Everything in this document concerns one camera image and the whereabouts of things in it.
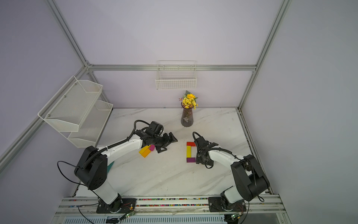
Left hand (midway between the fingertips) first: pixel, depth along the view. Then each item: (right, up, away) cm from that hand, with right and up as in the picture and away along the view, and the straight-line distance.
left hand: (173, 145), depth 86 cm
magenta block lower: (-16, -4, +11) cm, 19 cm away
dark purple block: (+12, -11, +7) cm, 18 cm away
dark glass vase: (+9, +17, +16) cm, 25 cm away
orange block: (-19, -7, +8) cm, 22 cm away
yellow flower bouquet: (+10, +29, +5) cm, 31 cm away
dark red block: (+12, -1, +12) cm, 17 cm away
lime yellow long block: (+10, -6, +9) cm, 15 cm away
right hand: (+20, -12, +4) cm, 24 cm away
